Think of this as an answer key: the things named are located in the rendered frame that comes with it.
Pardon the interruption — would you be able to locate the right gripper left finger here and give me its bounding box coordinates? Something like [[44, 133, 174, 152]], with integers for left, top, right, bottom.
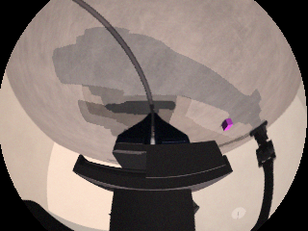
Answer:
[[115, 113, 152, 144]]

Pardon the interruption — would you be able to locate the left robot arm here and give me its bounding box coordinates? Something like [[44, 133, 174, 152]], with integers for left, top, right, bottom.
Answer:
[[193, 201, 200, 214]]

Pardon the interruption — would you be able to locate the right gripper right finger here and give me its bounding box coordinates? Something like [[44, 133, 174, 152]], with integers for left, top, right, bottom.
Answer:
[[154, 113, 190, 144]]

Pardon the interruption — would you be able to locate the dark grey cable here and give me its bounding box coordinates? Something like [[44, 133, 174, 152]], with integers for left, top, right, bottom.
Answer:
[[73, 0, 155, 138]]

